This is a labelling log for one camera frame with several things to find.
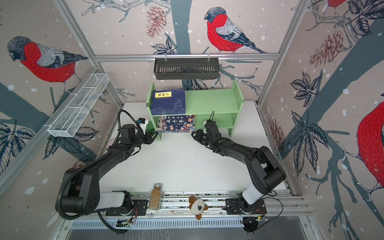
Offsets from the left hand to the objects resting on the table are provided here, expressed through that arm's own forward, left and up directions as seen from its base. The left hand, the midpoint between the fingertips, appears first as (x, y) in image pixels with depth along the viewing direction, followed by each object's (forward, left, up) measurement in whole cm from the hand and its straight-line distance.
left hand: (154, 132), depth 87 cm
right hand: (-1, -22, -2) cm, 22 cm away
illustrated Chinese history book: (+5, -13, +1) cm, 14 cm away
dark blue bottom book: (+10, -10, +18) cm, 23 cm away
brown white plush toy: (-37, -25, -10) cm, 46 cm away
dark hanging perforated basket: (+47, -8, +14) cm, 49 cm away
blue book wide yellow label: (+3, -9, +15) cm, 17 cm away
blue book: (+3, -10, +16) cm, 20 cm away
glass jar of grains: (-35, -4, -9) cm, 37 cm away
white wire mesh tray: (-6, +38, +17) cm, 42 cm away
